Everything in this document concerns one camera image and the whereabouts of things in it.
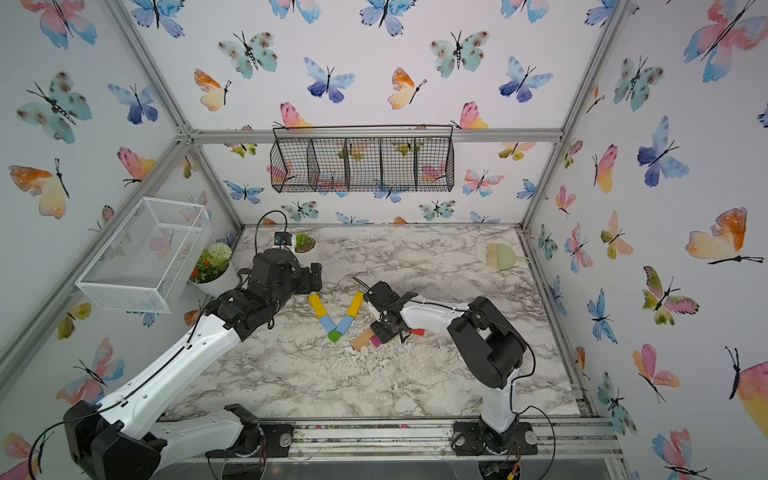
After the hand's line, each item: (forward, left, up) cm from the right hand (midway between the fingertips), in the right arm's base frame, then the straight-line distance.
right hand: (386, 326), depth 92 cm
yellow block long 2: (+8, +11, -1) cm, 13 cm away
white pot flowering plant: (+11, +55, +9) cm, 57 cm away
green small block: (-4, +15, -1) cm, 16 cm away
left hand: (+4, +20, +25) cm, 32 cm away
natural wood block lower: (-4, +7, -1) cm, 8 cm away
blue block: (0, +18, -1) cm, 18 cm away
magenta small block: (-7, +2, +3) cm, 8 cm away
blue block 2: (0, +13, -1) cm, 13 cm away
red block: (-1, -10, 0) cm, 10 cm away
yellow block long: (+6, +23, -1) cm, 24 cm away
